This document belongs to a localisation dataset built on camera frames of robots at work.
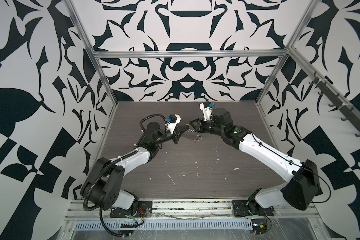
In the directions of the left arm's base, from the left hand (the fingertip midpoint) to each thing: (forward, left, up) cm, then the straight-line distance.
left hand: (189, 123), depth 76 cm
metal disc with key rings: (+2, -3, -15) cm, 16 cm away
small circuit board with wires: (-42, -31, -26) cm, 58 cm away
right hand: (-1, 0, +3) cm, 3 cm away
